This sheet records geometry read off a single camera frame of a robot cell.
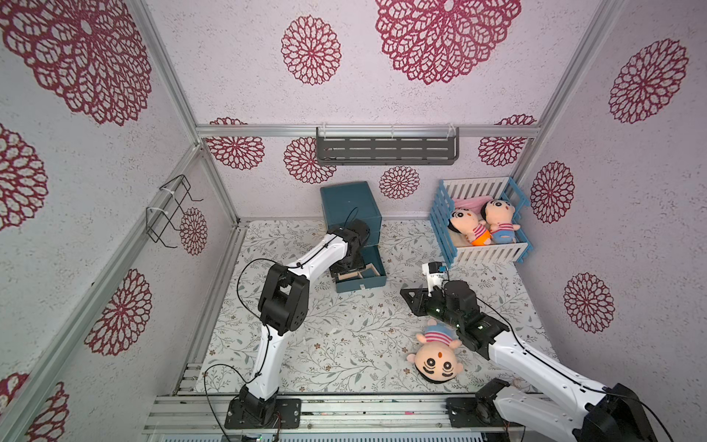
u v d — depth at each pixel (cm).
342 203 97
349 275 94
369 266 103
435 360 75
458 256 100
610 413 44
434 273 71
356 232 78
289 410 75
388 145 93
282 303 57
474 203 112
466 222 102
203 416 75
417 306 69
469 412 73
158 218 73
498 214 101
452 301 62
